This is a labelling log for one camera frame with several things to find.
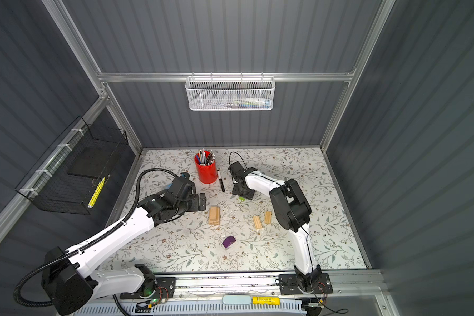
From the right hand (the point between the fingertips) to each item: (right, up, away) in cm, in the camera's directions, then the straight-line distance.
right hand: (242, 194), depth 100 cm
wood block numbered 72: (-14, -11, -11) cm, 21 cm away
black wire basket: (-64, +10, -28) cm, 71 cm away
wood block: (-12, -7, -13) cm, 19 cm away
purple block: (-6, -18, -15) cm, 24 cm away
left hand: (-19, +1, -20) cm, 27 cm away
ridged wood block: (+7, -11, -11) cm, 17 cm away
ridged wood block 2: (+12, -9, -9) cm, 18 cm away
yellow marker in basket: (-52, +7, -30) cm, 60 cm away
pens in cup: (-19, +19, 0) cm, 27 cm away
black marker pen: (-12, +7, +5) cm, 14 cm away
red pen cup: (-17, +14, -4) cm, 23 cm away
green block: (0, -2, -2) cm, 3 cm away
